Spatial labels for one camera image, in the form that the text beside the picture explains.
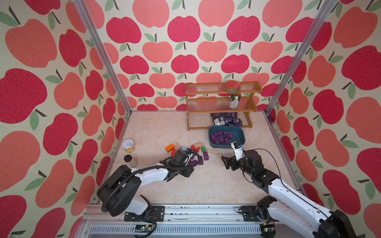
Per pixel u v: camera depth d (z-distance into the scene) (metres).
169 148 0.98
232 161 0.72
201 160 0.93
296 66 0.91
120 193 0.43
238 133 1.04
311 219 0.43
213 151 0.98
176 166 0.69
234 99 0.95
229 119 1.05
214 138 1.03
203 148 0.98
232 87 0.90
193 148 0.98
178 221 0.74
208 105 1.22
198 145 0.99
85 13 0.71
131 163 0.84
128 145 0.95
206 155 0.96
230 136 1.04
